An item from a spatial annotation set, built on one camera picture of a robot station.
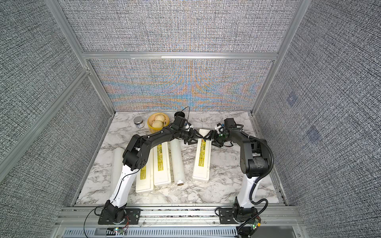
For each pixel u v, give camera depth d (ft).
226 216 2.40
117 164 2.86
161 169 2.67
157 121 3.51
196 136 2.93
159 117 3.59
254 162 1.70
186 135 2.90
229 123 2.69
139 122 3.49
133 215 2.41
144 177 2.56
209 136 2.91
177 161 2.89
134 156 2.01
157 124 3.33
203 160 2.75
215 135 2.86
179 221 2.39
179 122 2.81
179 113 3.63
